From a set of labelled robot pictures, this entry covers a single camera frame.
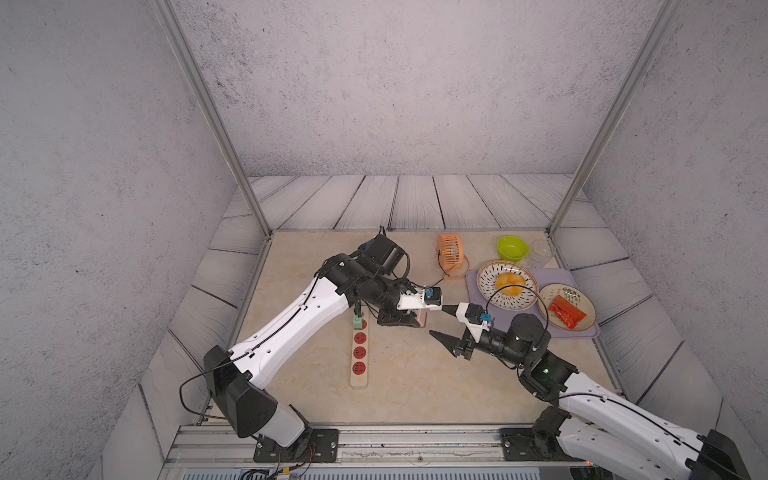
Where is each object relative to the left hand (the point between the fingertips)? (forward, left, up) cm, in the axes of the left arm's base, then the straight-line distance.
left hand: (420, 311), depth 70 cm
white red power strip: (0, +16, -23) cm, 28 cm away
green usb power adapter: (+7, +17, -17) cm, 25 cm away
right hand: (-2, -4, 0) cm, 5 cm away
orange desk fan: (+32, -14, -15) cm, 37 cm away
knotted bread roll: (+24, -34, -21) cm, 46 cm away
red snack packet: (+11, -48, -22) cm, 54 cm away
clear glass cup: (+35, -48, -21) cm, 63 cm away
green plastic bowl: (+38, -39, -22) cm, 59 cm away
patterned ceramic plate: (+24, -26, -24) cm, 43 cm away
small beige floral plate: (+18, -52, -22) cm, 60 cm away
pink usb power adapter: (-2, 0, +1) cm, 3 cm away
